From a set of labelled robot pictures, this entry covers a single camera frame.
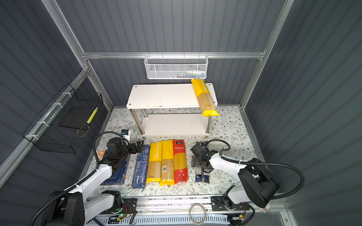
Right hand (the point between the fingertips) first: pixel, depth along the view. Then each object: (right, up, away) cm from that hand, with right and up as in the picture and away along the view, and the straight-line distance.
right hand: (201, 162), depth 89 cm
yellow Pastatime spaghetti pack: (-29, 0, -2) cm, 30 cm away
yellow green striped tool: (-62, +28, -13) cm, 70 cm away
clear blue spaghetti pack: (+2, -6, -7) cm, 9 cm away
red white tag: (+31, -17, -18) cm, 40 cm away
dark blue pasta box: (-47, -4, -12) cm, 49 cm away
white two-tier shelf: (-20, +41, -10) cm, 47 cm away
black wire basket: (-76, +23, -18) cm, 81 cm away
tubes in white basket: (-8, +58, +3) cm, 58 cm away
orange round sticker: (-68, +5, +7) cm, 68 cm away
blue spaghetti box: (-37, -6, -8) cm, 38 cm away
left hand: (-40, +14, -3) cm, 43 cm away
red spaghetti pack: (-13, -3, -6) cm, 15 cm away
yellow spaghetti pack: (-21, -6, -7) cm, 23 cm away
